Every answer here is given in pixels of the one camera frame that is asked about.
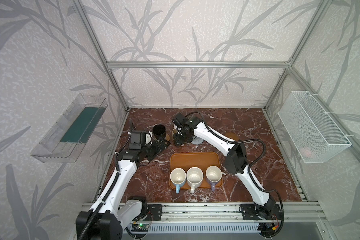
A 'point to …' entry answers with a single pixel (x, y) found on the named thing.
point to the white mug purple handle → (213, 175)
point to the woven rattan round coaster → (167, 137)
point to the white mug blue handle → (178, 177)
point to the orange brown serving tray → (204, 160)
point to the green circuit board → (143, 227)
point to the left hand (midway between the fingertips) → (167, 142)
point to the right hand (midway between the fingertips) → (177, 138)
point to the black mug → (159, 130)
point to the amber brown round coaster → (232, 135)
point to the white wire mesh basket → (316, 138)
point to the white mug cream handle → (194, 177)
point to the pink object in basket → (306, 152)
